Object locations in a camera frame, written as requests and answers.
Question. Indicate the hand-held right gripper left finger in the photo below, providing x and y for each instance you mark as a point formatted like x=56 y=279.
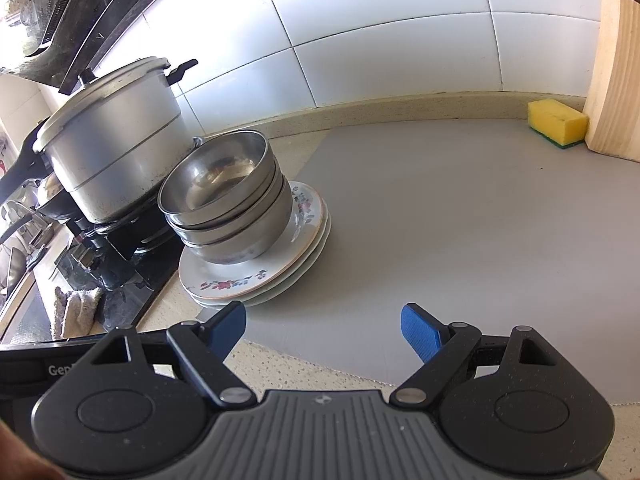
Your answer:
x=227 y=330

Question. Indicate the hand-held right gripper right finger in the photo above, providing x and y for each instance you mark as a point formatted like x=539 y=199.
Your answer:
x=420 y=332

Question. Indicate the gold-rimmed floral plate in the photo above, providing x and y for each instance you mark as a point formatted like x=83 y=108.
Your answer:
x=235 y=285

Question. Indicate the stainless steel bowl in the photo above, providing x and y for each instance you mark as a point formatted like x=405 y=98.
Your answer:
x=240 y=252
x=230 y=230
x=215 y=180

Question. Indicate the large pink floral plate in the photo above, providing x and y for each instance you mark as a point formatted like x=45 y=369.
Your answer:
x=300 y=276

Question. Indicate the small pink floral plate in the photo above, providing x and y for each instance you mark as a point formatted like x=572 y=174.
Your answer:
x=300 y=267

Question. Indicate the person's left hand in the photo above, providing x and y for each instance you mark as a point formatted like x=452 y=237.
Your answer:
x=15 y=460

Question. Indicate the grey dish cloth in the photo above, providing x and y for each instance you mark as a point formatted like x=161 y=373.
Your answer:
x=75 y=310

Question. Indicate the black glass gas stove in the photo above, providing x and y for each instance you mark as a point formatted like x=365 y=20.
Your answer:
x=125 y=305

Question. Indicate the grey counter mat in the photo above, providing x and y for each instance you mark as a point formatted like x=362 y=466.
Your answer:
x=425 y=220

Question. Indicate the shiny metal cookware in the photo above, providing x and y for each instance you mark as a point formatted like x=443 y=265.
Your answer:
x=20 y=250

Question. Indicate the black burner grate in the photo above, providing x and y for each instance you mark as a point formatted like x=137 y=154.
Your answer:
x=120 y=255

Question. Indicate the aluminium cooking pot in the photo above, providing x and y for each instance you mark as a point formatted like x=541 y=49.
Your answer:
x=115 y=170

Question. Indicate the yellow sponge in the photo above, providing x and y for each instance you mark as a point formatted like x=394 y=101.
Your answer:
x=555 y=122

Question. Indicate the aluminium pot lid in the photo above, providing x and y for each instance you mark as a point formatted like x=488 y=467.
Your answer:
x=100 y=95

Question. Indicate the wooden knife block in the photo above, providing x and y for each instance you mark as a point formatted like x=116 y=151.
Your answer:
x=615 y=85

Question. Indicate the black range hood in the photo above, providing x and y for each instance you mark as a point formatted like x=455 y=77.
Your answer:
x=100 y=10

